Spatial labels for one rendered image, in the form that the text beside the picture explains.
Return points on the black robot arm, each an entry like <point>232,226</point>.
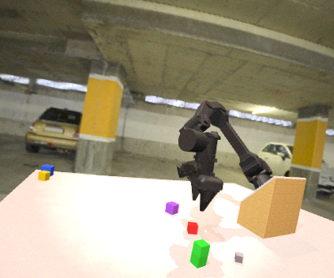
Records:
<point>193,139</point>

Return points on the green block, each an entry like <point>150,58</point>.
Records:
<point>198,262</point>
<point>200,248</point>

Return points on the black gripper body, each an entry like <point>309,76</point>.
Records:
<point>207,180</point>

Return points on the red block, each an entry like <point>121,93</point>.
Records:
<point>192,228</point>

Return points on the purple cube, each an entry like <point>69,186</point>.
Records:
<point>172,208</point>

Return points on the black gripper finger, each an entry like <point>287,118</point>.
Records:
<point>206,197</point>
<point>195,191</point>

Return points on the blue cube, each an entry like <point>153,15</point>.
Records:
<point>48,168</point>

